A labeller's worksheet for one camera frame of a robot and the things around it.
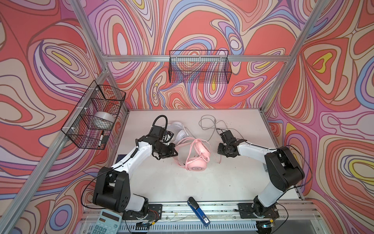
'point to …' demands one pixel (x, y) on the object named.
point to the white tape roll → (105, 116)
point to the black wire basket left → (95, 118)
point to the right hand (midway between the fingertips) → (222, 153)
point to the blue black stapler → (191, 202)
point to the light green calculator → (108, 222)
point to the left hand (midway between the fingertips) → (179, 152)
